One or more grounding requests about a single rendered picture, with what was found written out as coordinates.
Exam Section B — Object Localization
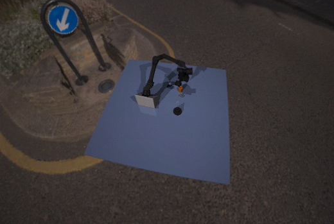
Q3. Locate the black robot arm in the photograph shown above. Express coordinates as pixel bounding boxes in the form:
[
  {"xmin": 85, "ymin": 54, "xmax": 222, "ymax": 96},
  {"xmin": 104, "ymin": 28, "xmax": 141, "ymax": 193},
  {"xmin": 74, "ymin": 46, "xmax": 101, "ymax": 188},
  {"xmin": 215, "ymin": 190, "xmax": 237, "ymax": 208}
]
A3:
[{"xmin": 142, "ymin": 54, "xmax": 193, "ymax": 97}]

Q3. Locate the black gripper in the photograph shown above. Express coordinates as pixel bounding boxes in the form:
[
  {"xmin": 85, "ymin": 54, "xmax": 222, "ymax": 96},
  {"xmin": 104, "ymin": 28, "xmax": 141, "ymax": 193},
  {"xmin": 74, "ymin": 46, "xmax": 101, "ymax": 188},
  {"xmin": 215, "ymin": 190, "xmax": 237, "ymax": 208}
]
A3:
[{"xmin": 175, "ymin": 72, "xmax": 186, "ymax": 87}]

